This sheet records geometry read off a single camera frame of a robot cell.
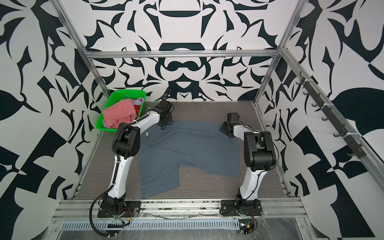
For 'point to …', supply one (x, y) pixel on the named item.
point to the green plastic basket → (118, 96)
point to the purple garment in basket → (138, 102)
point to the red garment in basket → (137, 109)
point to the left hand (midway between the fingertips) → (169, 118)
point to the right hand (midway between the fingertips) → (224, 126)
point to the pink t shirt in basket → (122, 111)
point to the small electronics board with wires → (247, 225)
